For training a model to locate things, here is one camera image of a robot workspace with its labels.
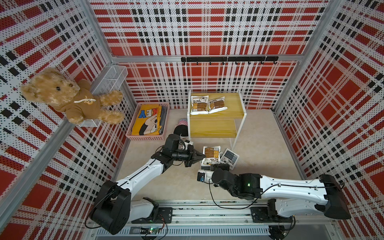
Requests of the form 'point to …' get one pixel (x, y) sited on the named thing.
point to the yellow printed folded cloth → (148, 121)
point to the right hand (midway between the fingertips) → (217, 162)
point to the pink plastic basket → (164, 131)
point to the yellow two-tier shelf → (226, 124)
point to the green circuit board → (146, 230)
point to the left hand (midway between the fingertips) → (207, 156)
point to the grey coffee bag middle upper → (229, 157)
